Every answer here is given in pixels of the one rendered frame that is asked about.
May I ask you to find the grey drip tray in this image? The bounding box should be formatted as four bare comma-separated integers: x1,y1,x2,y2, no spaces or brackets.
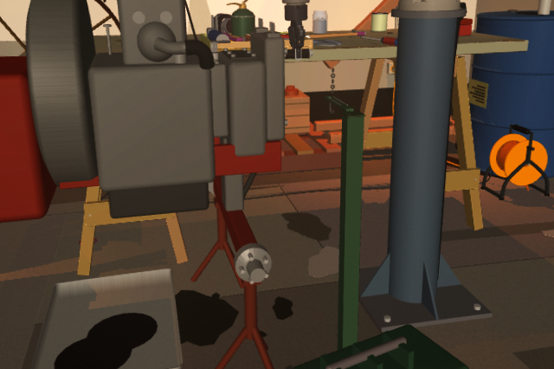
31,268,185,369

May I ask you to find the black hose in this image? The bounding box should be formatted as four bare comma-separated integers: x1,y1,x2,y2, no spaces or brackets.
184,39,216,70

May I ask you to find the grey flywheel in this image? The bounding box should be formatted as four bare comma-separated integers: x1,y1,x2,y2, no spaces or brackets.
24,0,100,185

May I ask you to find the grey shaft flange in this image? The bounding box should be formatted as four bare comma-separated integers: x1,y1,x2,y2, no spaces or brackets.
235,243,274,286

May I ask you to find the yellow wooden trestle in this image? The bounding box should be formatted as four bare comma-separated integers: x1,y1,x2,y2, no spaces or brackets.
358,55,485,232

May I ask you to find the grey engine body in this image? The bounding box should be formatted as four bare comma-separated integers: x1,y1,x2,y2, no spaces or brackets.
87,0,287,219

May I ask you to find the green oil can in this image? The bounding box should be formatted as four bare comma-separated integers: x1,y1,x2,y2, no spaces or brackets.
226,0,254,37

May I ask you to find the green steel post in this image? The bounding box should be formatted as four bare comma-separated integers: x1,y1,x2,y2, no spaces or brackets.
325,94,367,351

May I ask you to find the black round device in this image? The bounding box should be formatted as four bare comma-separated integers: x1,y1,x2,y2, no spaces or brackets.
213,13,235,36

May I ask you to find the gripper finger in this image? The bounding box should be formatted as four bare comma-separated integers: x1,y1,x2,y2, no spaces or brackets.
287,21,298,60
296,21,307,60

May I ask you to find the yellow tray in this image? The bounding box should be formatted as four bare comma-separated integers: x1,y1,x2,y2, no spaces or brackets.
215,36,314,53

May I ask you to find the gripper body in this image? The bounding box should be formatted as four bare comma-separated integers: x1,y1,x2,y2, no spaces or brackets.
284,3,309,25

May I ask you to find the brown wooden wagon wheel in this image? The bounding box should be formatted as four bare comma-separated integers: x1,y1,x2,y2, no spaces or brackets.
0,0,123,59

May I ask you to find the red engine stand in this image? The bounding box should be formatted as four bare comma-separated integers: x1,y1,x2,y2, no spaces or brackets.
59,139,283,369

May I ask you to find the blue drum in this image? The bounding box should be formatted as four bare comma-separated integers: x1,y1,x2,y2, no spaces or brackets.
468,10,554,180

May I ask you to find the red handled screwdriver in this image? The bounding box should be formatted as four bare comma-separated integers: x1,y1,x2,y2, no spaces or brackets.
358,35,399,46

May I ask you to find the green toolbox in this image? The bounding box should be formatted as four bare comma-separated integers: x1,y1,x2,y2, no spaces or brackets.
293,324,471,369

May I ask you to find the orange slanted beam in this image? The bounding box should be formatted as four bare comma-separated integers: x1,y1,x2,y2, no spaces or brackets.
351,0,409,33

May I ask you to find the yellow pencil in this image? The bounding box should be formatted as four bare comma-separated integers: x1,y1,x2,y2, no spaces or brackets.
305,30,367,39

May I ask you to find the red fuel tank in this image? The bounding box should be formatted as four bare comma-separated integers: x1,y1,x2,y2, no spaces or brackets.
0,55,58,223

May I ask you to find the wooden crate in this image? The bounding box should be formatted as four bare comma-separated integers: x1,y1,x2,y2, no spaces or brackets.
283,84,312,133

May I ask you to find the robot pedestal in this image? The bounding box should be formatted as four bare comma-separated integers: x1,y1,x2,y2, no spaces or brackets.
360,2,493,336

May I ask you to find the orange cable reel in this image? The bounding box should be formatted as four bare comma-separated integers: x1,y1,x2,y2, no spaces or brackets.
480,123,551,202

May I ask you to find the yellow wooden sawhorse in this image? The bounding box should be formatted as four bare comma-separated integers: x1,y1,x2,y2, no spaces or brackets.
76,185,190,277

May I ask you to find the wooden pallet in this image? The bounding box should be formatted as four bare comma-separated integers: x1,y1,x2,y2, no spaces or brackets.
281,116,393,159

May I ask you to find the pale green tin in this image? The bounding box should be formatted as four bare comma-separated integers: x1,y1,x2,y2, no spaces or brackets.
370,11,390,33

